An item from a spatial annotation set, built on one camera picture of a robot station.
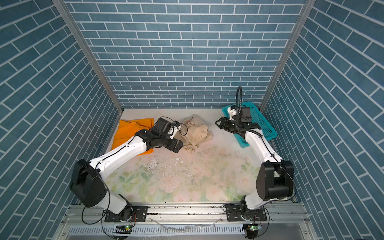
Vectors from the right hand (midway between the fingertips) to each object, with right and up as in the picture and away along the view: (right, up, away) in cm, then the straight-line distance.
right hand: (217, 122), depth 86 cm
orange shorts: (-62, -5, +19) cm, 65 cm away
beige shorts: (-14, -7, +9) cm, 18 cm away
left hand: (-23, -11, -2) cm, 26 cm away
